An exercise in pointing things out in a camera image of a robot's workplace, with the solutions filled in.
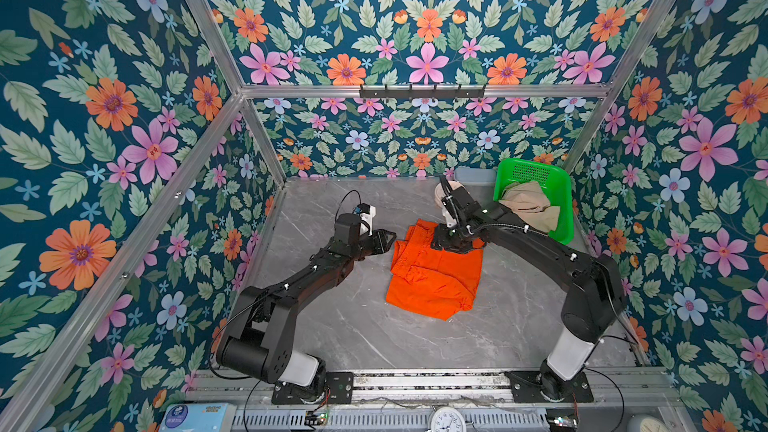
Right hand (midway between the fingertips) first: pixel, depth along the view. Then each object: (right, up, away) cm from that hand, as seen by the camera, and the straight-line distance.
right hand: (433, 242), depth 84 cm
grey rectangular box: (+20, +21, +31) cm, 42 cm away
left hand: (-10, +4, +1) cm, 11 cm away
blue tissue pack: (-54, -37, -19) cm, 68 cm away
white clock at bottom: (+2, -38, -17) cm, 42 cm away
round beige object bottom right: (+48, -39, -18) cm, 65 cm away
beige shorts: (+35, +11, +14) cm, 39 cm away
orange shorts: (+1, -13, +5) cm, 14 cm away
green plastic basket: (+49, +21, +27) cm, 60 cm away
